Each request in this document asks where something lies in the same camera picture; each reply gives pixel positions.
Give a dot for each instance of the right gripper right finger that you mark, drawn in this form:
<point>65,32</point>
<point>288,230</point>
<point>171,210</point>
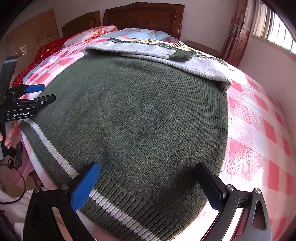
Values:
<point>253,223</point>

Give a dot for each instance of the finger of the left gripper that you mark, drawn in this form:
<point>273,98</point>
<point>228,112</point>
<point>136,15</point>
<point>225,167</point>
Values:
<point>37,102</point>
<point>34,88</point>

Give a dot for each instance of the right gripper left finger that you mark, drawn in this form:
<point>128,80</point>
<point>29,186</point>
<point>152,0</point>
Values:
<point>40,222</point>

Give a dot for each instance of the green knit sweater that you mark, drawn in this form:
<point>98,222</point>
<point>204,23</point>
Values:
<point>147,112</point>

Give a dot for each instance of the person's left hand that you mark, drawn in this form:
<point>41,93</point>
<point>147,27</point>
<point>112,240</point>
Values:
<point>14,131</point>

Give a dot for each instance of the red floral blanket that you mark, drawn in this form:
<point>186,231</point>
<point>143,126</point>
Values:
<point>43,53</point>

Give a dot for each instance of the light wooden wardrobe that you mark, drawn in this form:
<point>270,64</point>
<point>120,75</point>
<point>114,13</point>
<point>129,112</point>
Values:
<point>25,40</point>

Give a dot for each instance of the pink checkered bed sheet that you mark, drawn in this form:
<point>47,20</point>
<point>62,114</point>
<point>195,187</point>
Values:
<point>259,150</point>

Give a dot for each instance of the orange floral pillow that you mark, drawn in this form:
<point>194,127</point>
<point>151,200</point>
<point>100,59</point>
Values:
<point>89,35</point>

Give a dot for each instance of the dark wooden headboard left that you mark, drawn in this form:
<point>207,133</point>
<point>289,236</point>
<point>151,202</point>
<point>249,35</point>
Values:
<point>81,23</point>

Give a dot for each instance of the dark wooden headboard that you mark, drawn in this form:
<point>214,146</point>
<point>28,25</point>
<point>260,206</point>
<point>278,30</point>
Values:
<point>81,23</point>
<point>163,17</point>

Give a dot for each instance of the blue floral pillow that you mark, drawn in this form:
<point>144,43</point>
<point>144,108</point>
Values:
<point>136,33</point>

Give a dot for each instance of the wooden nightstand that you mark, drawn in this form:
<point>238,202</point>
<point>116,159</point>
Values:
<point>203,48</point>

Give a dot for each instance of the pink floral curtain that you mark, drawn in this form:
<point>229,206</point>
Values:
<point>238,32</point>

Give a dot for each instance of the dark wooden headboard right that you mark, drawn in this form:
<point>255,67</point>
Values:
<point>163,17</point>

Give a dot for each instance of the barred window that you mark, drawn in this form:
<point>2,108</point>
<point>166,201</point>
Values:
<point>269,27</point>

